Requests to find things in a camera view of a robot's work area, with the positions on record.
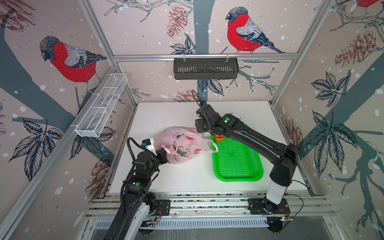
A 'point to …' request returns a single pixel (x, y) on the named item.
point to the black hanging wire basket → (203, 68)
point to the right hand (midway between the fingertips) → (199, 124)
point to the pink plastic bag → (183, 143)
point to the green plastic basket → (234, 162)
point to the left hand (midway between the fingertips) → (166, 148)
